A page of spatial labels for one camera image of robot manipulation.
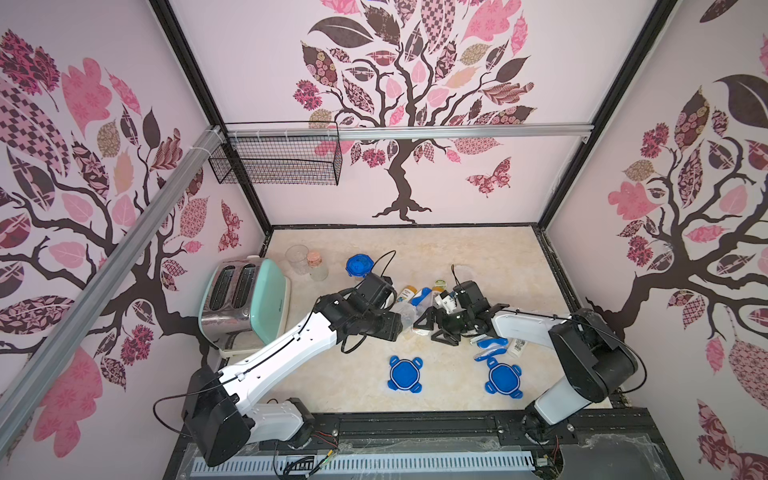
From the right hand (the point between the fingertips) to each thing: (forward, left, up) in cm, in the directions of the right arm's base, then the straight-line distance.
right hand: (420, 329), depth 86 cm
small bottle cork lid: (+23, +34, +5) cm, 42 cm away
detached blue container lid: (-13, -23, -5) cm, 27 cm away
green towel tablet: (+19, -9, -5) cm, 22 cm away
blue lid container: (+4, +3, +3) cm, 6 cm away
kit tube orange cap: (+17, +1, -4) cm, 18 cm away
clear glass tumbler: (+30, +43, -1) cm, 52 cm away
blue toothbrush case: (-4, -21, -5) cm, 22 cm away
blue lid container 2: (+19, +18, +8) cm, 27 cm away
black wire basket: (+48, +42, +30) cm, 71 cm away
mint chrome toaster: (+3, +48, +12) cm, 50 cm away
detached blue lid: (-11, +5, -6) cm, 13 cm away
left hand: (-5, +10, +9) cm, 14 cm away
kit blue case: (+16, -3, -5) cm, 17 cm away
